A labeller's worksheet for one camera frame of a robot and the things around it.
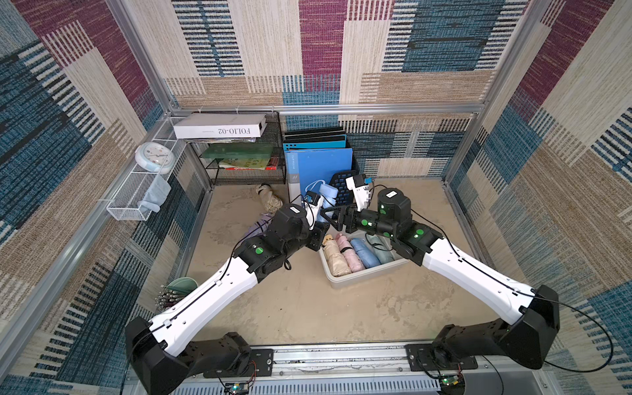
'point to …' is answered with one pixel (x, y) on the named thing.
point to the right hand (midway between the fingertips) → (326, 208)
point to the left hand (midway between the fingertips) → (322, 221)
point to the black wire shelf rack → (273, 133)
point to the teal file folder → (326, 142)
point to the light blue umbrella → (364, 253)
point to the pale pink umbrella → (349, 253)
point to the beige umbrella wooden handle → (337, 263)
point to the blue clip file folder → (304, 166)
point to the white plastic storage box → (336, 281)
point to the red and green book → (250, 164)
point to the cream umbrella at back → (269, 200)
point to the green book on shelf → (239, 151)
